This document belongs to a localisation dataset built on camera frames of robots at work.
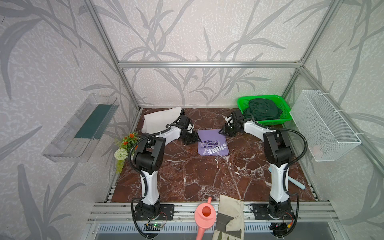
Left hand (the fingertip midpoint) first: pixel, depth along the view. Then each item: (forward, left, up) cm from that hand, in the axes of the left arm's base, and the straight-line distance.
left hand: (200, 136), depth 97 cm
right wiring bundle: (-49, -39, -5) cm, 63 cm away
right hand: (+7, -14, -1) cm, 15 cm away
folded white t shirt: (+15, +33, -4) cm, 37 cm away
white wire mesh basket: (-18, -54, +30) cm, 65 cm away
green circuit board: (-48, +23, -6) cm, 54 cm away
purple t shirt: (-3, -7, -2) cm, 8 cm away
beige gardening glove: (-47, -15, -2) cm, 49 cm away
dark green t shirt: (+24, -47, +1) cm, 53 cm away
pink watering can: (-45, -3, +7) cm, 46 cm away
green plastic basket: (+33, -34, -2) cm, 48 cm away
